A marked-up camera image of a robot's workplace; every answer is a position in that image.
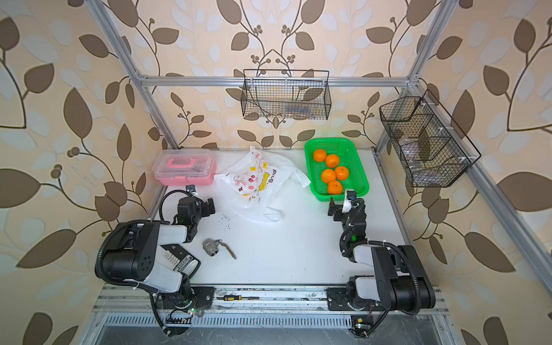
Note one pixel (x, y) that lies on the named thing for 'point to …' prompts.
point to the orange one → (320, 155)
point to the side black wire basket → (433, 150)
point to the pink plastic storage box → (185, 167)
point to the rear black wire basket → (287, 94)
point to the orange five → (334, 187)
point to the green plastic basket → (346, 149)
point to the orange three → (341, 172)
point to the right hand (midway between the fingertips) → (344, 199)
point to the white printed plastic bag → (254, 182)
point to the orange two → (332, 160)
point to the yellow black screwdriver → (238, 297)
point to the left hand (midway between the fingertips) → (196, 198)
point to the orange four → (328, 175)
